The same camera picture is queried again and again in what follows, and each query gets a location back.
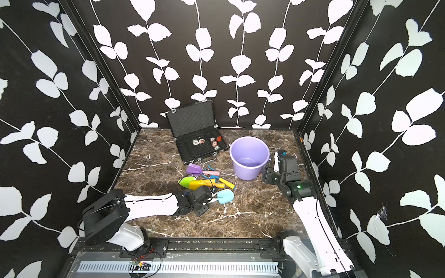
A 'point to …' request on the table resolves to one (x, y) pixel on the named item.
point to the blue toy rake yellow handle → (215, 177)
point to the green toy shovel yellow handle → (185, 181)
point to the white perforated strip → (125, 267)
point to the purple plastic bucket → (249, 154)
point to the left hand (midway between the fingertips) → (206, 200)
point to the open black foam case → (198, 137)
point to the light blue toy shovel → (224, 196)
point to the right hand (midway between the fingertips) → (266, 167)
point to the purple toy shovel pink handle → (196, 169)
